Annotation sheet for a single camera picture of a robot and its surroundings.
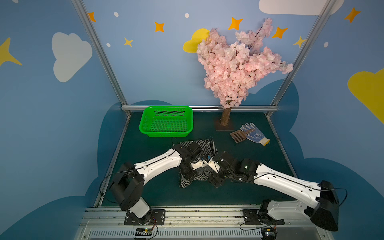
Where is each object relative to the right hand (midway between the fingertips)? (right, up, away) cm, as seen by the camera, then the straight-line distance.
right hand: (214, 170), depth 78 cm
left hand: (-12, -4, +4) cm, 13 cm away
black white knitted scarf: (-6, -2, +2) cm, 6 cm away
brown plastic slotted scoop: (+23, +16, +31) cm, 41 cm away
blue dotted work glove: (+34, +16, +30) cm, 48 cm away
